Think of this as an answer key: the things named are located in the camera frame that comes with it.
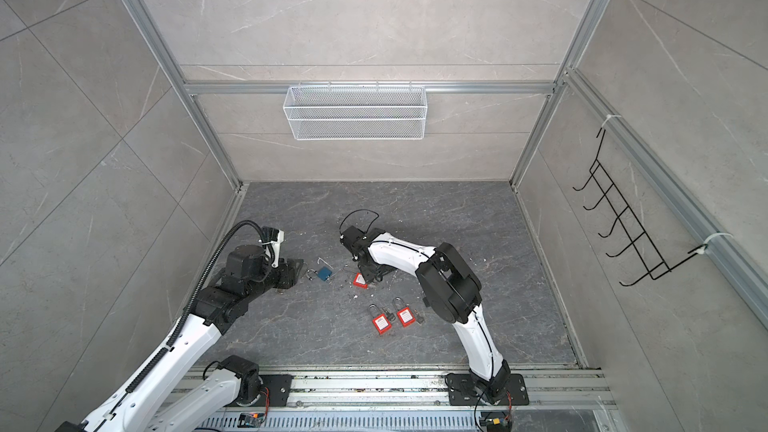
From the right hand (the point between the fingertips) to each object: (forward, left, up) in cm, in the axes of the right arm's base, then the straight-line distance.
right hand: (380, 268), depth 95 cm
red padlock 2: (-17, 0, +1) cm, 17 cm away
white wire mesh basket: (+44, +7, +30) cm, 53 cm away
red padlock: (-5, +7, +1) cm, 8 cm away
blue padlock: (-1, +18, 0) cm, 18 cm away
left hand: (-5, +23, +18) cm, 30 cm away
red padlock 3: (-15, -7, +1) cm, 17 cm away
